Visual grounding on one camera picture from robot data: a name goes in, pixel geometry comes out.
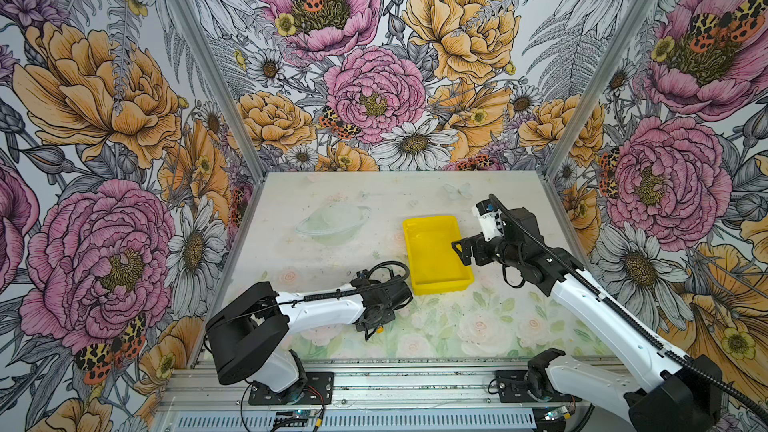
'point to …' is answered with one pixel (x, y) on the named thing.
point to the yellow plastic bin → (435, 265)
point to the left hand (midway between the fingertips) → (376, 322)
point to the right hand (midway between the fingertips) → (469, 249)
